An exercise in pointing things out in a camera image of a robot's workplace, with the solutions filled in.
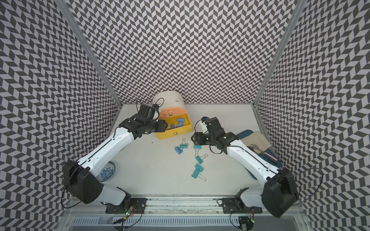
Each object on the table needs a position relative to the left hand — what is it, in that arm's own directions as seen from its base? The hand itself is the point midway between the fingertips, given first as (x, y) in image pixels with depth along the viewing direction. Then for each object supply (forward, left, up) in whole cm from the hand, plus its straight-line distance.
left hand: (163, 126), depth 81 cm
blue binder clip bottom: (+10, -9, -8) cm, 16 cm away
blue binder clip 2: (+6, -4, -9) cm, 11 cm away
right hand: (-7, -19, -4) cm, 21 cm away
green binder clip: (-3, -21, -19) cm, 28 cm away
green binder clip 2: (-11, -21, -21) cm, 31 cm away
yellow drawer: (-4, -6, +2) cm, 7 cm away
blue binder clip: (+6, -8, -7) cm, 13 cm away
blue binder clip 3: (-5, -7, -20) cm, 22 cm away
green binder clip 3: (-16, -21, -21) cm, 34 cm away
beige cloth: (+3, -61, -18) cm, 63 cm away
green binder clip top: (-1, -11, -21) cm, 23 cm away
